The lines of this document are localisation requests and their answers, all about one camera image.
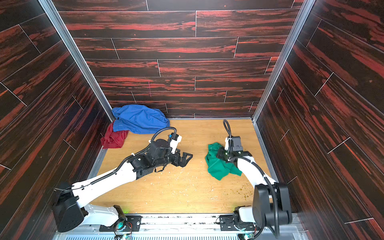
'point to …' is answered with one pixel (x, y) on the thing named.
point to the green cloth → (218, 167)
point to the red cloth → (113, 139)
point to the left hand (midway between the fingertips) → (188, 154)
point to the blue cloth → (138, 119)
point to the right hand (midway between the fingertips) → (222, 152)
